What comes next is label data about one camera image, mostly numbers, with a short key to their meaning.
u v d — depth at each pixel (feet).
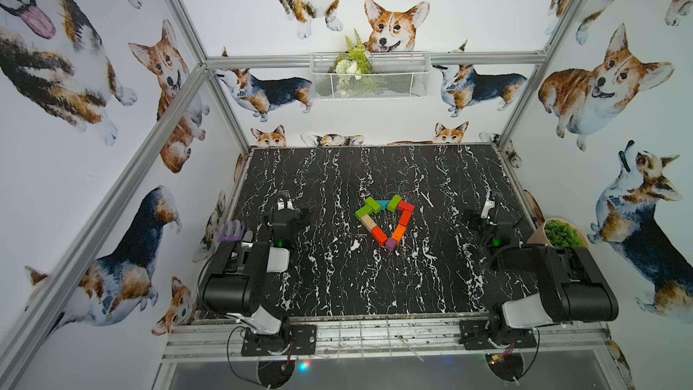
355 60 2.70
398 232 3.04
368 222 3.12
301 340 2.42
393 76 3.03
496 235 2.35
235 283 1.49
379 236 3.00
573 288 1.50
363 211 3.22
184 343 2.44
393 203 3.29
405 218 3.19
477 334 2.40
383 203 3.29
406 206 3.32
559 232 2.65
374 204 3.28
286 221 2.36
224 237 3.04
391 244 2.96
